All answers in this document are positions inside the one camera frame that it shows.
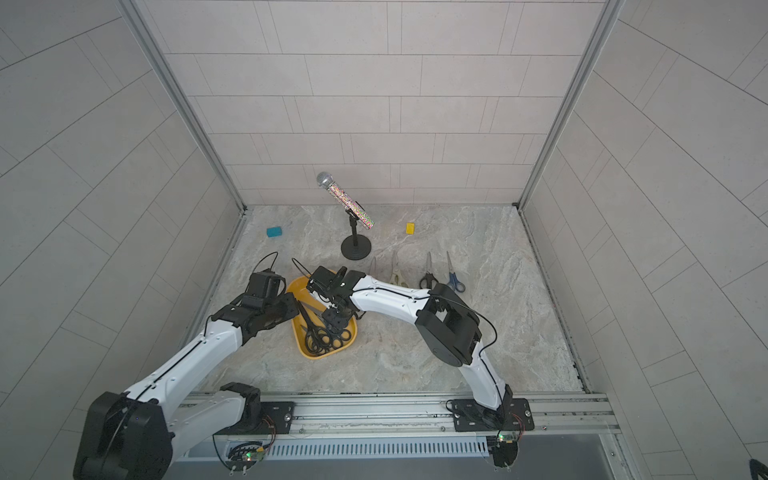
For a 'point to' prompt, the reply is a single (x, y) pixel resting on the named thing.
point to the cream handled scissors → (396, 277)
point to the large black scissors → (320, 339)
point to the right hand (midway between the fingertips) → (339, 316)
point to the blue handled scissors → (453, 282)
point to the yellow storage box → (315, 308)
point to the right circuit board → (505, 450)
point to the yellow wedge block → (410, 228)
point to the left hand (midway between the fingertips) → (303, 300)
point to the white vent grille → (377, 445)
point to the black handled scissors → (429, 280)
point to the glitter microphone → (325, 179)
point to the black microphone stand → (355, 247)
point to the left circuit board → (242, 456)
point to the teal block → (274, 231)
